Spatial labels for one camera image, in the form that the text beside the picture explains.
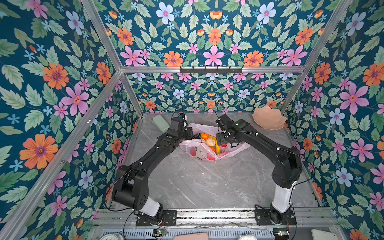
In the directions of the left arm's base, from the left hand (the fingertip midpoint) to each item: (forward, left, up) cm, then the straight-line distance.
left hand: (193, 126), depth 85 cm
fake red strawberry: (-4, -19, -17) cm, 26 cm away
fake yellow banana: (-6, -15, -18) cm, 24 cm away
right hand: (-5, -19, -7) cm, 21 cm away
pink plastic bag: (-9, -3, -11) cm, 14 cm away
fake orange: (+4, -7, -16) cm, 18 cm away
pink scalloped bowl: (+18, -58, -17) cm, 63 cm away
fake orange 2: (-5, -12, -17) cm, 21 cm away
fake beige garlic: (-2, -10, -15) cm, 19 cm away
